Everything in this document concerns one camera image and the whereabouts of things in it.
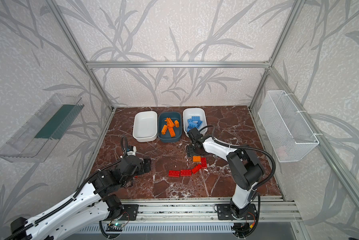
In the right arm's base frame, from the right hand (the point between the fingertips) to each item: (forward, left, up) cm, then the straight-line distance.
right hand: (193, 147), depth 94 cm
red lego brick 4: (-14, -1, -2) cm, 14 cm away
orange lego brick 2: (+12, +15, -1) cm, 19 cm away
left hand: (-12, +25, +11) cm, 30 cm away
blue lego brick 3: (+17, +1, 0) cm, 17 cm away
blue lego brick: (+26, -2, -2) cm, 26 cm away
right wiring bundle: (-42, -24, -6) cm, 49 cm away
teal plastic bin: (+9, +19, -3) cm, 21 cm away
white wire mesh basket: (-12, -39, +32) cm, 52 cm away
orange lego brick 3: (-8, -2, -1) cm, 8 cm away
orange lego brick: (+15, +21, -1) cm, 25 cm away
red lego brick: (-10, -6, -2) cm, 11 cm away
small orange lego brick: (+19, +12, +1) cm, 22 cm away
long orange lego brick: (+18, +17, +1) cm, 25 cm away
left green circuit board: (-41, +39, -4) cm, 57 cm away
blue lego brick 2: (+22, +2, -1) cm, 22 cm away
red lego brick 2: (-16, +12, -3) cm, 20 cm away
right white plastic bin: (+31, +3, -1) cm, 31 cm away
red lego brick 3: (-15, +5, -3) cm, 16 cm away
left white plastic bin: (+18, +35, -2) cm, 40 cm away
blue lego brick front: (+20, -4, -1) cm, 20 cm away
